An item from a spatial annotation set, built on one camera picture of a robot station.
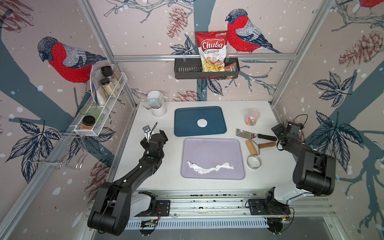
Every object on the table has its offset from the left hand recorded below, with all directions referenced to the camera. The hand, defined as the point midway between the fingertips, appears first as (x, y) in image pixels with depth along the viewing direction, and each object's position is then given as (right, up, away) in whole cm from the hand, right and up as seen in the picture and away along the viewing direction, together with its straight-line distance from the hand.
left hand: (157, 130), depth 87 cm
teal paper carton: (-7, +18, +18) cm, 26 cm away
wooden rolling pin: (+60, -12, +6) cm, 62 cm away
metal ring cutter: (+59, -20, +3) cm, 63 cm away
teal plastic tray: (+16, +5, +23) cm, 28 cm away
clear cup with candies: (+63, +8, +17) cm, 66 cm away
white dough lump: (+27, -23, -1) cm, 36 cm away
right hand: (+77, +1, +8) cm, 77 cm away
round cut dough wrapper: (+28, +3, +21) cm, 35 cm away
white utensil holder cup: (-2, +12, +21) cm, 25 cm away
